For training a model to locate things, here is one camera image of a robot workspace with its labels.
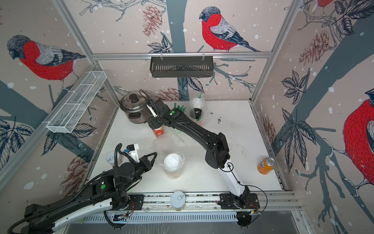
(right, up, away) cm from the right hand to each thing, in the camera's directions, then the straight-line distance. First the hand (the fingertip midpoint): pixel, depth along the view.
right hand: (156, 116), depth 85 cm
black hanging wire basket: (+14, +37, +22) cm, 46 cm away
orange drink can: (+61, -26, -9) cm, 67 cm away
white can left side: (-26, -25, -1) cm, 36 cm away
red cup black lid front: (+25, +2, +5) cm, 26 cm away
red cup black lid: (+1, -9, +4) cm, 10 cm away
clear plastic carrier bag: (+29, +5, +3) cm, 30 cm away
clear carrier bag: (+9, -21, +3) cm, 23 cm away
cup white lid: (+25, +9, +10) cm, 29 cm away
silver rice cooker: (-18, +8, +14) cm, 24 cm away
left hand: (+6, -17, -15) cm, 23 cm away
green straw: (+29, +18, +37) cm, 50 cm away
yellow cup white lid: (+12, -22, -15) cm, 30 cm away
